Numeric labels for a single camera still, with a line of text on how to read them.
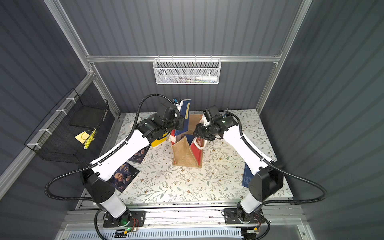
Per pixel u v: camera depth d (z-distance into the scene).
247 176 0.87
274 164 0.44
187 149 0.87
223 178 0.87
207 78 0.91
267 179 0.42
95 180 0.41
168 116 0.55
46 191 0.40
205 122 0.72
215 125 0.56
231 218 0.73
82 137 0.74
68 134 0.73
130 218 0.72
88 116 0.81
